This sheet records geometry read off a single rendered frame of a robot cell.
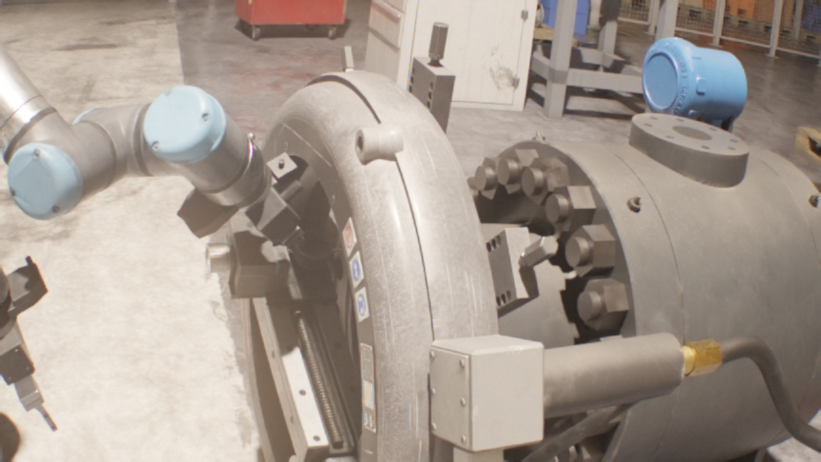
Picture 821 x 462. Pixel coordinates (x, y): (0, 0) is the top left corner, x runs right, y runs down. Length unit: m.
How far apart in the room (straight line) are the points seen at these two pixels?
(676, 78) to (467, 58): 3.53
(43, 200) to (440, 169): 0.46
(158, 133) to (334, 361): 0.47
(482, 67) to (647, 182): 3.89
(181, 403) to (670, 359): 1.49
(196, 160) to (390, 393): 0.33
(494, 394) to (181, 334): 1.77
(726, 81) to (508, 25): 3.53
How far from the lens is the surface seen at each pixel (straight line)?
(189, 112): 1.07
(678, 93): 1.72
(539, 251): 0.99
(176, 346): 2.57
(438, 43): 1.22
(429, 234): 1.04
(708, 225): 1.39
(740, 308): 1.39
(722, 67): 1.79
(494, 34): 5.21
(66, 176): 1.02
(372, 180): 1.09
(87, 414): 2.27
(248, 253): 1.38
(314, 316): 1.43
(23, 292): 1.14
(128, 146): 1.12
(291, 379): 1.34
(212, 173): 1.11
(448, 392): 0.97
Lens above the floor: 1.26
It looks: 21 degrees down
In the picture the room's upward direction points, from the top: 7 degrees clockwise
